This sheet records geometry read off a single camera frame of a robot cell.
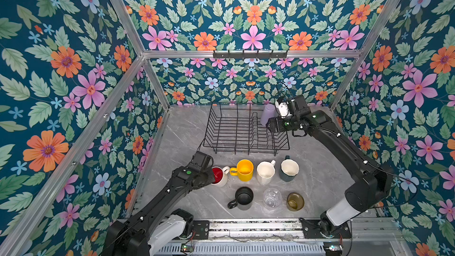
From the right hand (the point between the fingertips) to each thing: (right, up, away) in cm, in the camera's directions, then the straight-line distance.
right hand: (275, 121), depth 81 cm
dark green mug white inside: (+8, -24, +7) cm, 26 cm away
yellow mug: (-14, -25, +9) cm, 30 cm away
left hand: (-28, -25, 0) cm, 37 cm away
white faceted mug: (-4, -24, +3) cm, 24 cm away
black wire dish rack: (-16, -3, +24) cm, 29 cm away
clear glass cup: (-1, -36, +1) cm, 36 cm away
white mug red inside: (-25, -25, -1) cm, 36 cm away
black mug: (-14, -37, +1) cm, 39 cm away
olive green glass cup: (+9, -37, -1) cm, 38 cm away
